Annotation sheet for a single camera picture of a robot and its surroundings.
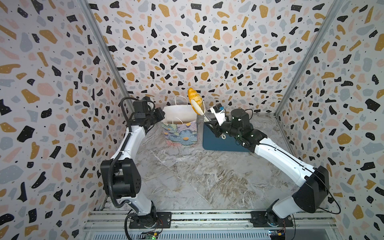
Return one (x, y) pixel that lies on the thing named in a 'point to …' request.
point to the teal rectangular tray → (211, 142)
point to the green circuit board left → (150, 235)
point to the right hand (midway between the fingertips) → (205, 118)
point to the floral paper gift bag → (180, 123)
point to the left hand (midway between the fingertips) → (164, 109)
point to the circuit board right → (280, 234)
